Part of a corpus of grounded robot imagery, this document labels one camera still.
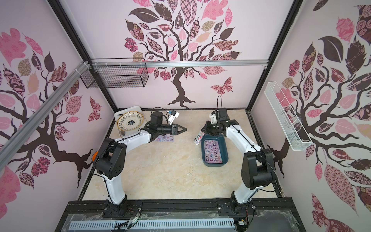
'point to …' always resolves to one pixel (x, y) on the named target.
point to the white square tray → (135, 108)
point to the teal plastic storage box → (222, 143)
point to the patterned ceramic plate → (130, 121)
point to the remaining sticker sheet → (197, 138)
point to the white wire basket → (295, 134)
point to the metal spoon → (122, 133)
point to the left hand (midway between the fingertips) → (184, 131)
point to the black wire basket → (117, 73)
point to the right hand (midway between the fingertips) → (202, 131)
